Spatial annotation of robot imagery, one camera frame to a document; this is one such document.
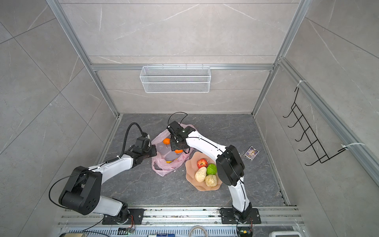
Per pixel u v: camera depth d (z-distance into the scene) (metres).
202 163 0.86
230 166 0.53
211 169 0.84
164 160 0.88
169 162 0.88
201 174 0.81
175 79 1.01
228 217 0.73
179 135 0.64
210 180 0.76
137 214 0.74
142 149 0.71
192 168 0.88
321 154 0.60
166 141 0.97
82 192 0.43
